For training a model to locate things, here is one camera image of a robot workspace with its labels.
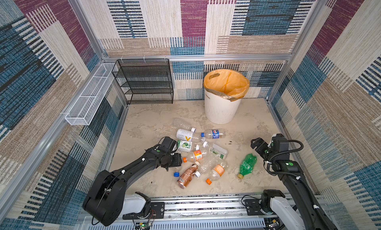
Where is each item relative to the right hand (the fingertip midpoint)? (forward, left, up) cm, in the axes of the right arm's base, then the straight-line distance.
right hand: (257, 147), depth 83 cm
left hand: (-4, +43, -8) cm, 44 cm away
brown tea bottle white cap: (-14, +39, -6) cm, 42 cm away
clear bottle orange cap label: (-11, +23, -7) cm, 26 cm away
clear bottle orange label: (-2, +33, -6) cm, 34 cm away
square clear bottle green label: (+2, +20, -7) cm, 21 cm away
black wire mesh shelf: (+50, +69, +9) cm, 86 cm away
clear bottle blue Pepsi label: (+13, +22, -6) cm, 26 cm away
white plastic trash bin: (+24, +18, +4) cm, 30 cm away
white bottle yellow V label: (+12, +40, -4) cm, 42 cm away
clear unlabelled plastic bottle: (+21, +42, -4) cm, 47 cm away
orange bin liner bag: (+45, +10, +9) cm, 47 cm away
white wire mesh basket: (+27, +100, +10) cm, 105 cm away
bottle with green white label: (+5, +40, -7) cm, 41 cm away
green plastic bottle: (-7, +5, -7) cm, 12 cm away
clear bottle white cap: (-7, +27, -6) cm, 29 cm away
